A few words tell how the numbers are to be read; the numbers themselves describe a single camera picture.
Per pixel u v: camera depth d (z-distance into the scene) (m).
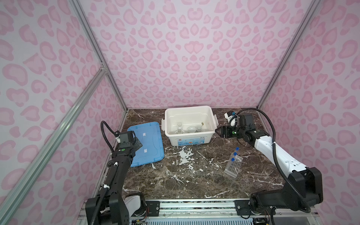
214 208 0.75
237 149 0.97
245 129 0.64
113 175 0.46
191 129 1.03
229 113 0.75
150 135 1.05
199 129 1.03
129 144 0.64
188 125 1.07
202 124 1.08
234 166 0.88
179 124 1.00
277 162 0.45
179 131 0.96
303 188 0.41
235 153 0.97
